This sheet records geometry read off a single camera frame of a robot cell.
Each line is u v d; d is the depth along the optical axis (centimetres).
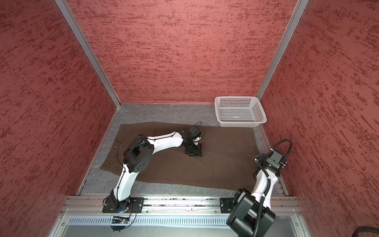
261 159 63
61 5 70
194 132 77
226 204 74
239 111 117
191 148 81
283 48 87
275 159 63
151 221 77
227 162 90
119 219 73
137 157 54
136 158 54
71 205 75
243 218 42
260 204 41
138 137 56
